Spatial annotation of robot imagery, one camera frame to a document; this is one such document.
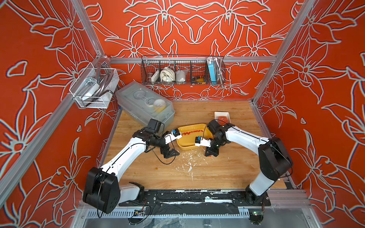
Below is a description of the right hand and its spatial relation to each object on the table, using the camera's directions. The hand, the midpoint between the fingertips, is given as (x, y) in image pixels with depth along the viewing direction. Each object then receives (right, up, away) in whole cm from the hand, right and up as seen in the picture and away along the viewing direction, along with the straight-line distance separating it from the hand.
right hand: (204, 152), depth 85 cm
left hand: (-18, +6, -5) cm, 19 cm away
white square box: (+17, +24, +19) cm, 35 cm away
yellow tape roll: (-29, +29, +10) cm, 43 cm away
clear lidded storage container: (-40, +30, +9) cm, 51 cm away
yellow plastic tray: (-10, +5, +8) cm, 14 cm away
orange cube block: (+17, +20, +15) cm, 30 cm away
